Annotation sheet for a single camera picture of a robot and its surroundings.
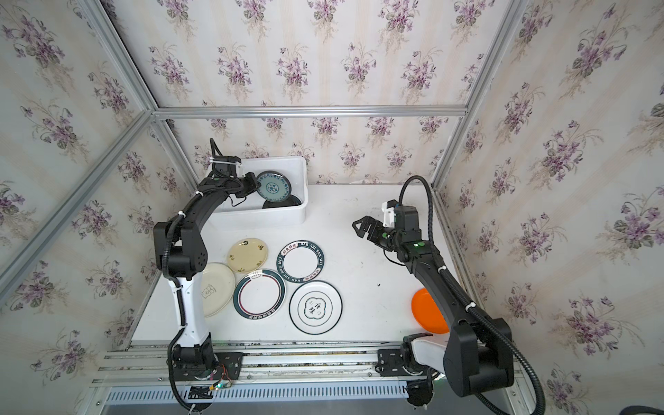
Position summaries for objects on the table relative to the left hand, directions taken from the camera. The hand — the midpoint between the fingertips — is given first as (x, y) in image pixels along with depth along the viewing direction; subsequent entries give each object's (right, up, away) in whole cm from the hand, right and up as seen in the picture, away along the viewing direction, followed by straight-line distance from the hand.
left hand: (260, 183), depth 101 cm
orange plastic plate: (+60, -45, -17) cm, 77 cm away
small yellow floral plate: (-4, -28, -3) cm, 29 cm away
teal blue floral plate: (+5, -1, +3) cm, 6 cm away
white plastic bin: (-2, -11, -6) cm, 13 cm away
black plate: (+11, -7, +10) cm, 16 cm away
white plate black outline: (+23, -43, -17) cm, 52 cm away
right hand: (+41, -16, -19) cm, 48 cm away
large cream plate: (-11, -38, -13) cm, 41 cm away
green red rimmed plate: (+4, -40, -14) cm, 42 cm away
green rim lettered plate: (+16, -30, -5) cm, 34 cm away
